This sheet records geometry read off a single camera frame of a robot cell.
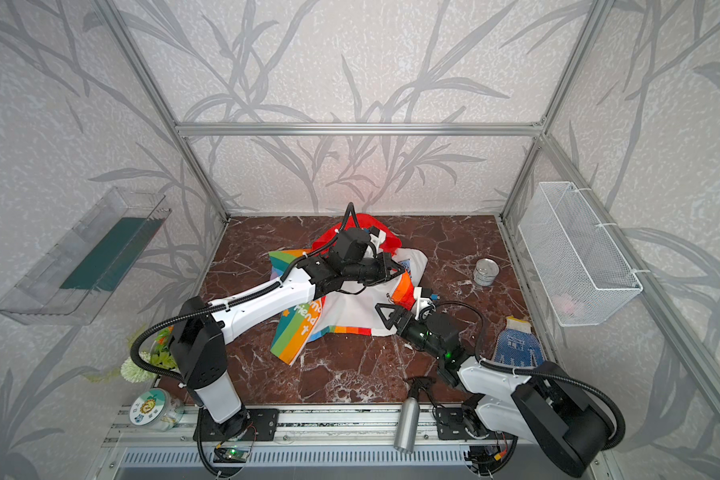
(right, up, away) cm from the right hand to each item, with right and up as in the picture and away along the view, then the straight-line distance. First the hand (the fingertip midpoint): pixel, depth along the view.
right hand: (382, 304), depth 80 cm
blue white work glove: (+40, -14, +6) cm, 42 cm away
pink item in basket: (+45, +2, -7) cm, 45 cm away
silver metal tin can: (+34, +7, +18) cm, 39 cm away
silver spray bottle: (+6, -26, -8) cm, 28 cm away
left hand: (+7, +11, -5) cm, 14 cm away
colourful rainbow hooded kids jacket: (-5, -5, +13) cm, 15 cm away
